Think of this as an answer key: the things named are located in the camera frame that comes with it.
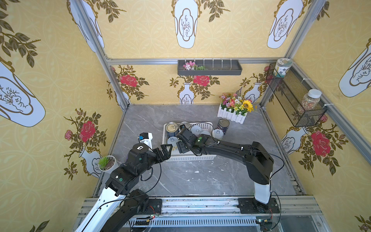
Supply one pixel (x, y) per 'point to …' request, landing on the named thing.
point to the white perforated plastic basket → (211, 153)
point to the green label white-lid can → (217, 134)
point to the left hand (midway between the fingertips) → (161, 146)
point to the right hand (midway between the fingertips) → (186, 139)
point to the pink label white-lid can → (207, 133)
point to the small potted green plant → (107, 163)
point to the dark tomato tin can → (223, 124)
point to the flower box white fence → (234, 108)
